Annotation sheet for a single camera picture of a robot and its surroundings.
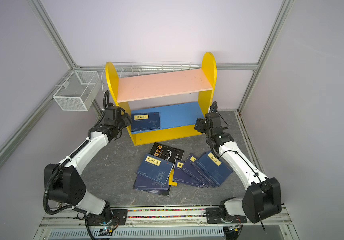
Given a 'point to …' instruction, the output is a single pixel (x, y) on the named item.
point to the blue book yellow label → (145, 121)
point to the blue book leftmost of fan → (183, 175)
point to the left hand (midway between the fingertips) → (126, 119)
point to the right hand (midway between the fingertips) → (204, 121)
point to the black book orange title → (167, 153)
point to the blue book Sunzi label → (155, 168)
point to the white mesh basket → (78, 91)
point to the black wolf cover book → (165, 192)
